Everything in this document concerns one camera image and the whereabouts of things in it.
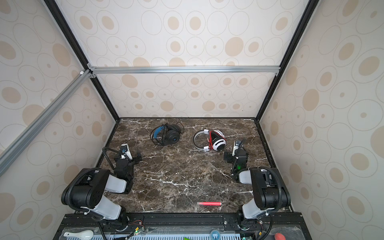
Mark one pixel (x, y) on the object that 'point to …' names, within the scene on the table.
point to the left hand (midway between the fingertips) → (132, 145)
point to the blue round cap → (215, 234)
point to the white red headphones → (217, 140)
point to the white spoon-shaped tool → (85, 234)
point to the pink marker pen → (209, 203)
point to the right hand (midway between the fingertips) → (235, 149)
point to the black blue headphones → (167, 134)
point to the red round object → (279, 236)
